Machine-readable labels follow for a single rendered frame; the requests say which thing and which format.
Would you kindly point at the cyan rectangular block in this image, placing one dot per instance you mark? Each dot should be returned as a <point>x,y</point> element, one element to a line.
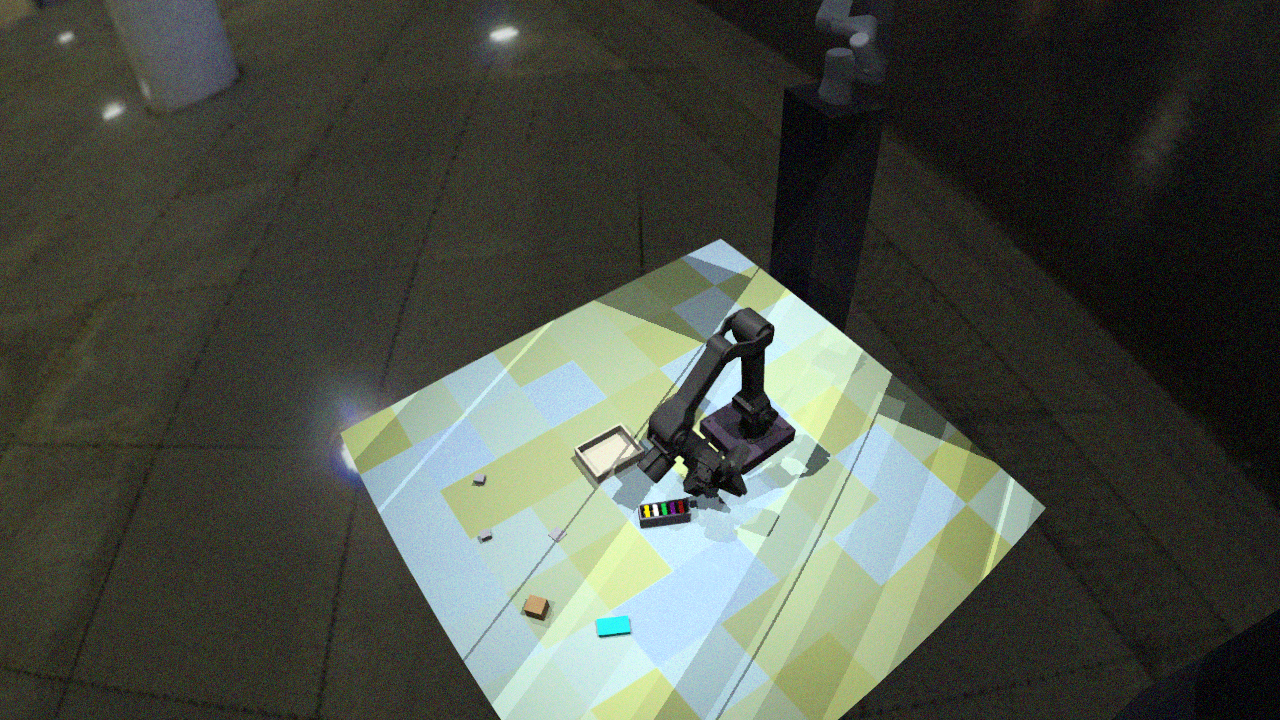
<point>608,627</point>

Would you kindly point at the tan cube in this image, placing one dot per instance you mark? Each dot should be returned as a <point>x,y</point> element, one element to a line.
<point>536,607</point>

